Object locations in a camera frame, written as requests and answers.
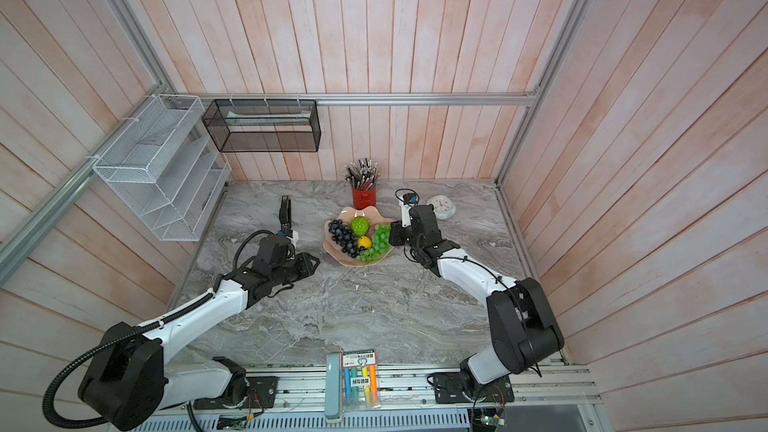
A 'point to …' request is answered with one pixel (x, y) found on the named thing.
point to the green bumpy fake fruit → (360, 225)
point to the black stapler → (285, 212)
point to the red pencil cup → (363, 199)
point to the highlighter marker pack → (360, 380)
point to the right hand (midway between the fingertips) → (391, 222)
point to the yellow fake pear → (364, 241)
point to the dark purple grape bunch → (343, 235)
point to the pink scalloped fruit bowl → (334, 250)
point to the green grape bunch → (381, 244)
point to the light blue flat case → (332, 394)
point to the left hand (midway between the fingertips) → (318, 267)
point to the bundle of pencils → (363, 176)
